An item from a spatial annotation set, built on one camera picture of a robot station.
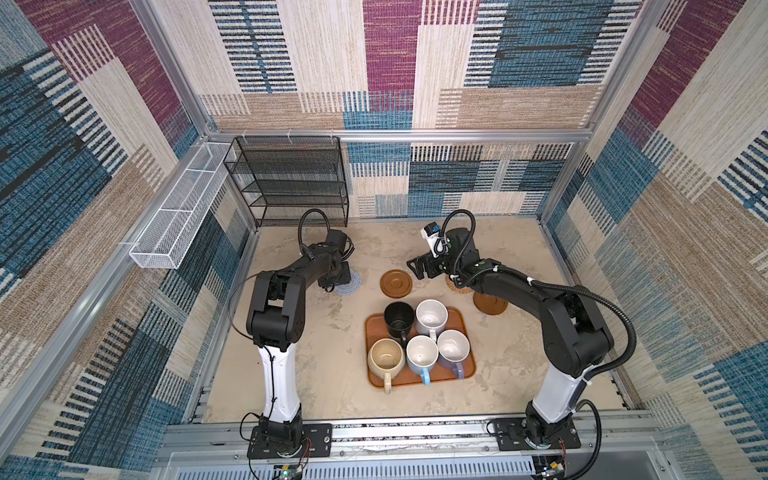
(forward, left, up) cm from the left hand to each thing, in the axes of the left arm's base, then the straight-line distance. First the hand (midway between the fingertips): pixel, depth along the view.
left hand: (340, 275), depth 102 cm
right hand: (-2, -26, +11) cm, 28 cm away
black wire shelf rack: (+31, +18, +16) cm, 39 cm away
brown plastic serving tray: (-18, -12, -2) cm, 22 cm away
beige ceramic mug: (-28, -15, -1) cm, 31 cm away
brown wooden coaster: (-2, -19, -2) cm, 19 cm away
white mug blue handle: (-27, -25, -1) cm, 37 cm away
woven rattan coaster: (-21, -32, +24) cm, 46 cm away
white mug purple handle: (-26, -34, 0) cm, 43 cm away
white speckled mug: (-16, -29, +1) cm, 33 cm away
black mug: (-18, -19, +3) cm, 26 cm away
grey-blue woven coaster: (-4, -3, -2) cm, 5 cm away
